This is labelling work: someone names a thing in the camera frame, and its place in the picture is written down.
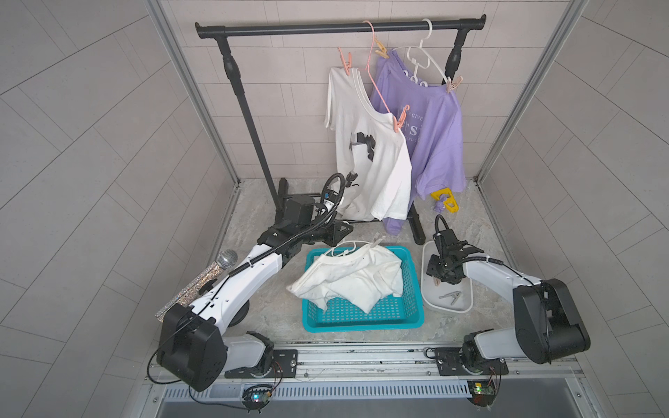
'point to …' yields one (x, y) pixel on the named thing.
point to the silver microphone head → (226, 259)
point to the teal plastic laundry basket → (402, 313)
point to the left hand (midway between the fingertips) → (354, 227)
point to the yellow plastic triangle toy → (450, 203)
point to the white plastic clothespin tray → (433, 287)
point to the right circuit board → (482, 393)
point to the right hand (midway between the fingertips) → (432, 269)
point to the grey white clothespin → (455, 294)
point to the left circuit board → (256, 396)
